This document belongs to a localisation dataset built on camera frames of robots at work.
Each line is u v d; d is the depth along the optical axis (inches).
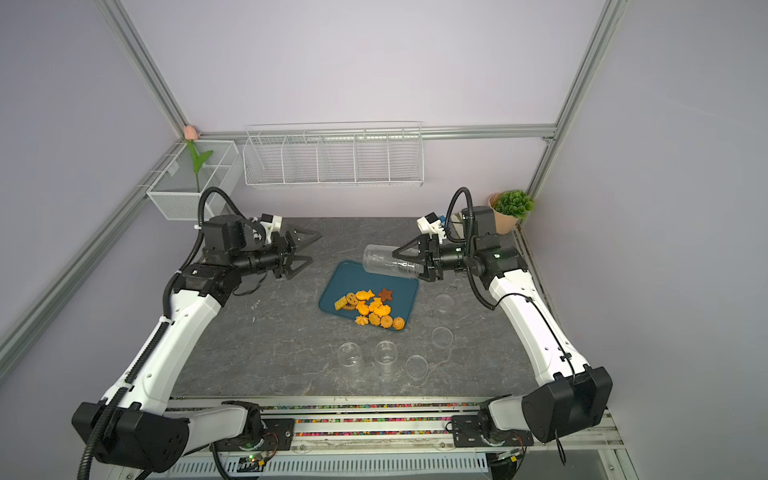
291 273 27.4
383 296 38.3
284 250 23.9
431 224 25.8
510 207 42.0
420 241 23.6
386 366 32.6
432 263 23.7
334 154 42.4
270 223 26.7
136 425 14.5
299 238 24.4
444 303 38.2
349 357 33.2
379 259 24.4
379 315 36.7
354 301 37.9
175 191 31.2
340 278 41.7
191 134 35.3
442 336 35.5
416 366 33.4
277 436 28.8
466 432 28.9
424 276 25.7
